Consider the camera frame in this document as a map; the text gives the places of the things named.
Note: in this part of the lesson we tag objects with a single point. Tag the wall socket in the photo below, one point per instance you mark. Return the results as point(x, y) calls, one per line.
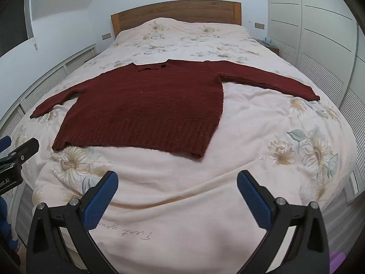
point(259, 25)
point(106, 36)

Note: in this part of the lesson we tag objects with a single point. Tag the pink floral duvet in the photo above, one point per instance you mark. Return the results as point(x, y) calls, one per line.
point(256, 125)

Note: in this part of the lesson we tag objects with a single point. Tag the wooden headboard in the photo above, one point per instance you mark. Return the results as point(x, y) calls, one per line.
point(176, 12)

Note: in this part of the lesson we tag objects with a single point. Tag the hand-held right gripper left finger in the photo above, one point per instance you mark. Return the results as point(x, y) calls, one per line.
point(99, 202)

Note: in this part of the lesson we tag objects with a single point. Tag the wooden nightstand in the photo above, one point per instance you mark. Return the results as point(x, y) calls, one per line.
point(271, 45)

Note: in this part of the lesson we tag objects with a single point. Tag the white wardrobe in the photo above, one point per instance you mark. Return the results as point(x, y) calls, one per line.
point(313, 20)

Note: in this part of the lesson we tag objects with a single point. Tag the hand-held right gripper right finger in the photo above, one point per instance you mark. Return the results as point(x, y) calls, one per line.
point(255, 202)

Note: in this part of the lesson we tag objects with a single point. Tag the person's left hand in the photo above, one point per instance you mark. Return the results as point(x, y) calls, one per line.
point(6, 225)

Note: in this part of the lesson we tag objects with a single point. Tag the dark red knitted sweater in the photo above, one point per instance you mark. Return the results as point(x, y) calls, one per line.
point(142, 105)

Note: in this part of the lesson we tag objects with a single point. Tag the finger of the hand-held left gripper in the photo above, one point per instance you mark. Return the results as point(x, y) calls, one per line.
point(24, 149)
point(5, 143)

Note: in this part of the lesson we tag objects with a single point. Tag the dark window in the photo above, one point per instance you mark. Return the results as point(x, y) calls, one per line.
point(14, 20)

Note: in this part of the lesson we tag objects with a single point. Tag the white louvered wall panel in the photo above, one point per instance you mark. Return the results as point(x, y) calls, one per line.
point(42, 82)
point(319, 71)

